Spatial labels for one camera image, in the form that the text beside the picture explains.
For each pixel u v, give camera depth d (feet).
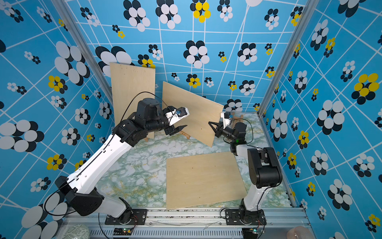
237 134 2.40
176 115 1.75
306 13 2.29
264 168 1.64
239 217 2.37
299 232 2.24
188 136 3.32
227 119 2.56
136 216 2.40
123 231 2.37
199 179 2.83
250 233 2.28
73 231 2.21
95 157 1.39
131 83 2.85
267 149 1.72
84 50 2.71
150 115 1.65
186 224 2.37
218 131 2.59
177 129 1.95
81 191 1.30
